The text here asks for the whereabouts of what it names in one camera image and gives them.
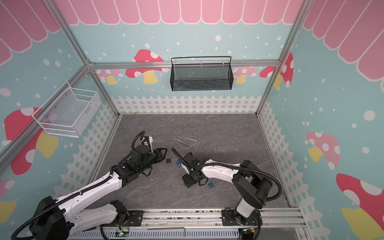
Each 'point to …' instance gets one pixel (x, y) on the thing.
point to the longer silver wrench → (190, 145)
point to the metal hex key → (190, 139)
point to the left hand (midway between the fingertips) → (165, 153)
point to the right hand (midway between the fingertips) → (188, 181)
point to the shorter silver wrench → (176, 137)
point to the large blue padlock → (178, 162)
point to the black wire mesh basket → (198, 73)
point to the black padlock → (169, 160)
